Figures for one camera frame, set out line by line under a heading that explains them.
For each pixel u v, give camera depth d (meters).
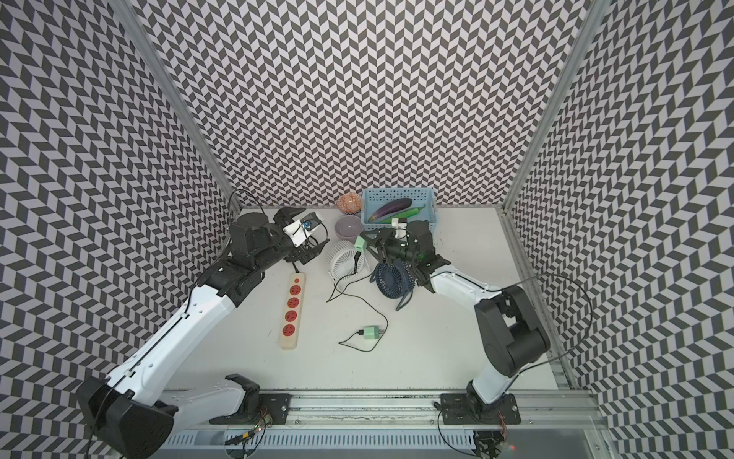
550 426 0.74
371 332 0.83
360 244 0.79
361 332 0.84
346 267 0.89
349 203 1.20
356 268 0.76
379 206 1.16
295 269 0.99
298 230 0.59
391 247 0.75
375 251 0.82
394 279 0.88
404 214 1.12
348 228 1.09
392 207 1.13
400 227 0.81
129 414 0.36
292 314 0.87
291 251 0.64
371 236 0.76
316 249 0.66
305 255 0.65
